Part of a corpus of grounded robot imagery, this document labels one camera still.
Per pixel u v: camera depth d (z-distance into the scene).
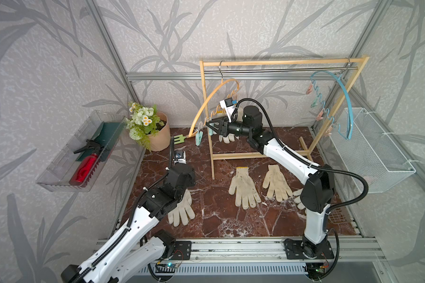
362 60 0.62
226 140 0.95
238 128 0.67
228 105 0.66
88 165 0.60
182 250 0.73
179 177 0.52
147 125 0.79
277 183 0.93
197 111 0.59
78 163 0.62
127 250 0.43
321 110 1.20
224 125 0.66
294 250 0.72
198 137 0.66
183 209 0.85
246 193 0.91
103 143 0.66
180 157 0.62
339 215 0.83
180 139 1.15
